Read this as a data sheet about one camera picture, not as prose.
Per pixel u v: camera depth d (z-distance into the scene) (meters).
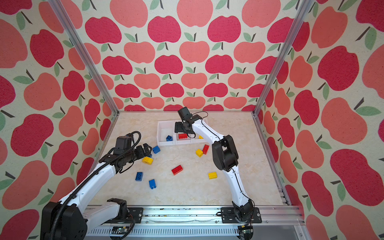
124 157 0.62
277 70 0.94
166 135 1.03
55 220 0.38
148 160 0.91
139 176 0.86
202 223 0.73
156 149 0.99
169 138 1.01
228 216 0.73
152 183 0.83
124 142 0.64
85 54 0.87
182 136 1.03
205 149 0.98
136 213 0.75
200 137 0.69
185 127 0.83
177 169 0.88
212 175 0.86
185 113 0.79
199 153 0.96
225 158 0.58
